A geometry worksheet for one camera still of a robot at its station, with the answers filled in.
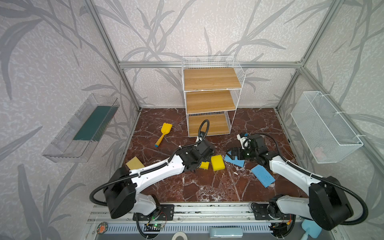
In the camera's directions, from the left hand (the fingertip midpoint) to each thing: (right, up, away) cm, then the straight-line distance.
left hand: (203, 145), depth 82 cm
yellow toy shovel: (-27, +7, +25) cm, 38 cm away
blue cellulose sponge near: (+23, -12, +9) cm, 27 cm away
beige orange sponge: (-41, -12, +6) cm, 44 cm away
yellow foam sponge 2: (+9, -12, +8) cm, 17 cm away
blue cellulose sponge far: (+34, -18, +2) cm, 39 cm away
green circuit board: (-22, -36, -12) cm, 44 cm away
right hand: (+17, -2, +5) cm, 17 cm away
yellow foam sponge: (+1, -13, +6) cm, 14 cm away
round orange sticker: (-48, -37, -13) cm, 62 cm away
